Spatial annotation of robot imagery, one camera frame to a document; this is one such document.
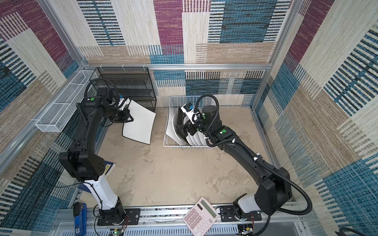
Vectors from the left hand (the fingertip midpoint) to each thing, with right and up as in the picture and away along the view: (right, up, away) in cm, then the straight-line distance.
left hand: (131, 116), depth 82 cm
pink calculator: (+38, -49, -11) cm, 63 cm away
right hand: (+29, -3, -8) cm, 30 cm away
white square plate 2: (+21, -8, 0) cm, 23 cm away
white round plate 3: (+39, -13, +5) cm, 41 cm away
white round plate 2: (+36, -13, +5) cm, 38 cm away
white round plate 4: (+39, -12, +5) cm, 42 cm away
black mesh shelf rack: (-9, +25, +24) cm, 36 cm away
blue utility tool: (-20, -47, -10) cm, 52 cm away
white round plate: (+30, -1, +9) cm, 32 cm away
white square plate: (+2, -7, +11) cm, 13 cm away
